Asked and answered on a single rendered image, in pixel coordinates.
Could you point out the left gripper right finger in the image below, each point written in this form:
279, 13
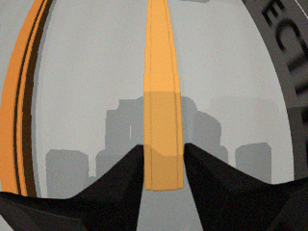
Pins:
228, 199

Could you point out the orange hammer with dark green head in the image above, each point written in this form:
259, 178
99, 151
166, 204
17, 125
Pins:
16, 163

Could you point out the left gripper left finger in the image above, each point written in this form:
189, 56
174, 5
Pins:
111, 203

